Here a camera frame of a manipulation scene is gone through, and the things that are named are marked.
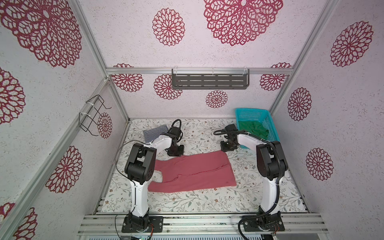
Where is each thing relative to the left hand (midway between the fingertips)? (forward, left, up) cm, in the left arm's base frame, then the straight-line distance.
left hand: (179, 156), depth 99 cm
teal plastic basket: (+31, -64, +6) cm, 71 cm away
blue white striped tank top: (+18, +22, +1) cm, 28 cm away
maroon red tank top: (-9, -9, -2) cm, 13 cm away
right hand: (+6, -30, +1) cm, 31 cm away
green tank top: (+21, -55, +4) cm, 59 cm away
